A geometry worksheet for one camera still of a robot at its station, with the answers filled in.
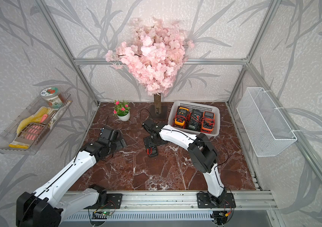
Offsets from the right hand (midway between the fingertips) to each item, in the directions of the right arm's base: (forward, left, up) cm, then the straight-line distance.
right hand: (152, 142), depth 90 cm
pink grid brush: (-11, +50, +30) cm, 59 cm away
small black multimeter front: (+12, -28, +6) cm, 31 cm away
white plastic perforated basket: (+28, -39, +3) cm, 48 cm away
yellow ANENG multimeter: (+13, -18, +7) cm, 23 cm away
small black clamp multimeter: (-5, 0, -2) cm, 5 cm away
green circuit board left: (-36, +21, -5) cm, 42 cm away
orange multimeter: (+12, -37, +5) cm, 39 cm away
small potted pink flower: (+22, +23, +7) cm, 33 cm away
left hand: (-4, +19, +6) cm, 20 cm away
